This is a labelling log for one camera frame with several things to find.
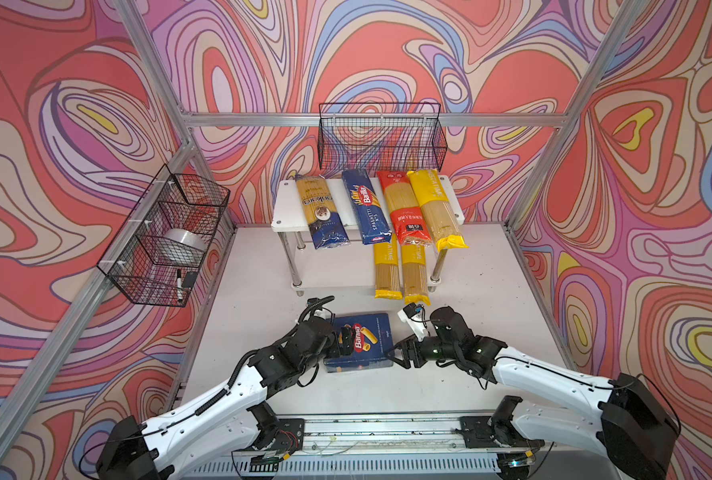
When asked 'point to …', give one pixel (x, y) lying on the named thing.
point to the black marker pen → (179, 286)
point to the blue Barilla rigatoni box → (372, 345)
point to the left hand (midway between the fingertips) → (347, 333)
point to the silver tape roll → (185, 237)
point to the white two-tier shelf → (346, 266)
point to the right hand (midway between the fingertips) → (395, 357)
